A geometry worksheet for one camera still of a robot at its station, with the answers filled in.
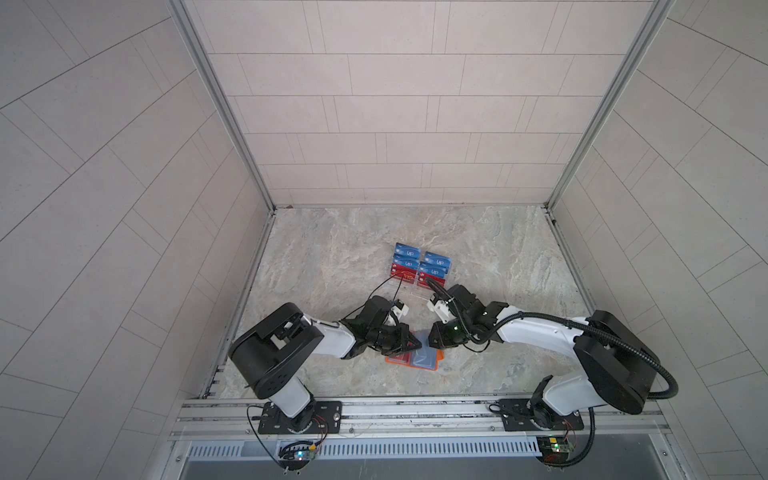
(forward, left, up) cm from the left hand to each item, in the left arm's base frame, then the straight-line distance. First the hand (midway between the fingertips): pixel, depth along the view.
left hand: (427, 348), depth 80 cm
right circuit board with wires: (-22, -28, -2) cm, 36 cm away
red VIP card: (-3, +7, 0) cm, 7 cm away
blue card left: (+25, +6, +5) cm, 26 cm away
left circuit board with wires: (-23, +30, +1) cm, 38 cm away
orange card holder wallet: (-2, +1, 0) cm, 2 cm away
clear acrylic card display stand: (+23, +3, +5) cm, 24 cm away
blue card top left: (+27, +5, +7) cm, 29 cm away
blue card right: (+22, -3, +4) cm, 23 cm away
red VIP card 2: (+23, +8, +2) cm, 25 cm away
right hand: (0, 0, -1) cm, 1 cm away
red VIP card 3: (+20, +1, +2) cm, 20 cm away
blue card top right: (+25, -4, +6) cm, 26 cm away
